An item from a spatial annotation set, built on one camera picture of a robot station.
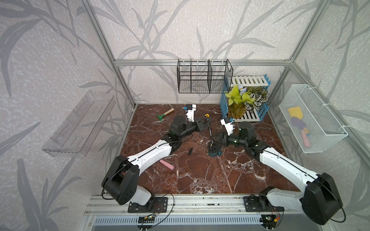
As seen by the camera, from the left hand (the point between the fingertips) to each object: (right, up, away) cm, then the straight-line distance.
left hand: (210, 120), depth 74 cm
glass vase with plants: (+22, +12, +17) cm, 31 cm away
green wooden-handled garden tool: (-35, +1, +38) cm, 52 cm away
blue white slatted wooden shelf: (+36, +26, +23) cm, 50 cm away
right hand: (+1, -9, +4) cm, 10 cm away
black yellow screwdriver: (-1, +2, 0) cm, 3 cm away
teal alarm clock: (+4, -19, +15) cm, 24 cm away
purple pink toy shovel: (+51, -8, +2) cm, 52 cm away
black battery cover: (-11, -22, +20) cm, 31 cm away
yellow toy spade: (+55, +5, +15) cm, 57 cm away
